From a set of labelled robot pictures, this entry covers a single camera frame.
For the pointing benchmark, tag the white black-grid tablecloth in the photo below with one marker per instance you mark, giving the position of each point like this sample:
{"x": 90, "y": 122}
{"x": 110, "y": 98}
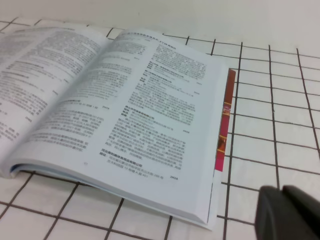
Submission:
{"x": 273, "y": 139}

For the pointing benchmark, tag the paperback book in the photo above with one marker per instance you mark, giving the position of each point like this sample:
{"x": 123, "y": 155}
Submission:
{"x": 141, "y": 116}

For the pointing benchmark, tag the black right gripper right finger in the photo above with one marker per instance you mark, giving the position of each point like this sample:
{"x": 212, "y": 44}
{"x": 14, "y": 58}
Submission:
{"x": 307, "y": 206}

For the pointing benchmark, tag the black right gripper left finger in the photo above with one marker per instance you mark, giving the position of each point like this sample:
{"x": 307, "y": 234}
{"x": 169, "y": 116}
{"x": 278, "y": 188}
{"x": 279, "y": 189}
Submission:
{"x": 278, "y": 219}

